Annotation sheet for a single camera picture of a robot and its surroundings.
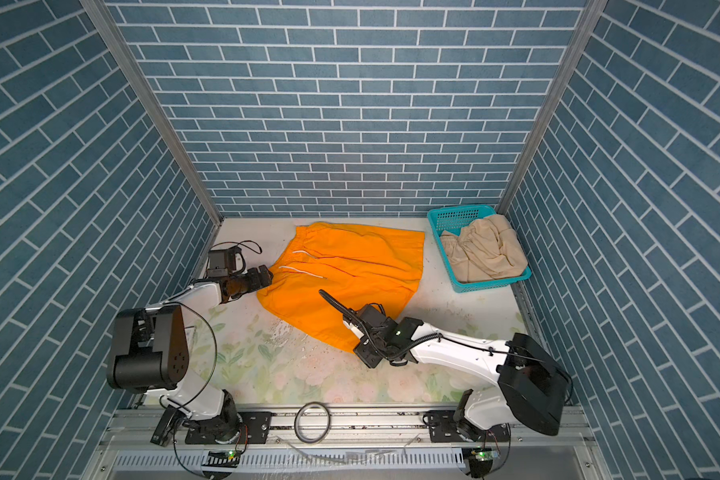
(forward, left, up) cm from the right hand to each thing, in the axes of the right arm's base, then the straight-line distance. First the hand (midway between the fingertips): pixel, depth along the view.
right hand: (362, 343), depth 82 cm
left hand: (+19, +35, +1) cm, 40 cm away
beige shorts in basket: (+37, -40, +1) cm, 54 cm away
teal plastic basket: (+53, -32, -1) cm, 62 cm away
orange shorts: (+27, +6, -2) cm, 28 cm away
